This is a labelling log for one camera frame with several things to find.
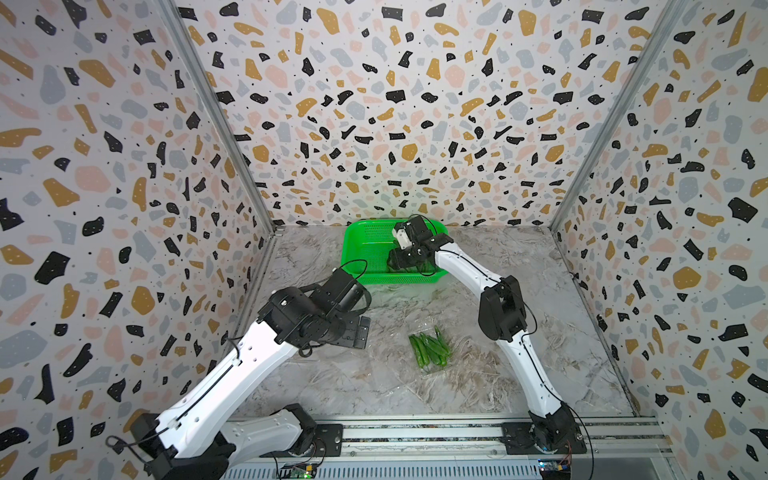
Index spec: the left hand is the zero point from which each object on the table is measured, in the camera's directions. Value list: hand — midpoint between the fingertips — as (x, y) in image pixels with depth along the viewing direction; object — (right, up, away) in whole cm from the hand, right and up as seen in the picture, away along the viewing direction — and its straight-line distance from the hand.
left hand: (352, 329), depth 68 cm
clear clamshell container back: (+25, -8, +24) cm, 36 cm away
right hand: (+9, +15, +33) cm, 37 cm away
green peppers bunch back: (+19, -11, +20) cm, 30 cm away
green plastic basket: (-2, +22, +49) cm, 53 cm away
